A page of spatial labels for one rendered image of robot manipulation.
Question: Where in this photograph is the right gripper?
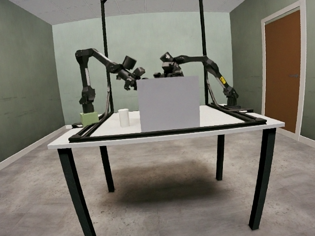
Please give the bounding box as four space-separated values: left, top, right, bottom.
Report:
124 73 140 90

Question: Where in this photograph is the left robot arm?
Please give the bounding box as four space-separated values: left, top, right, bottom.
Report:
160 52 239 106

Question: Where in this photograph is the white cylinder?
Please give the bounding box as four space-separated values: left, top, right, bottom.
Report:
118 109 130 127

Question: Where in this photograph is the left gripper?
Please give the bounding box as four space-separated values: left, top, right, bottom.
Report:
153 67 184 78

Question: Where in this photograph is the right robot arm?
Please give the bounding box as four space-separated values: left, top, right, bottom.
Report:
75 48 145 114

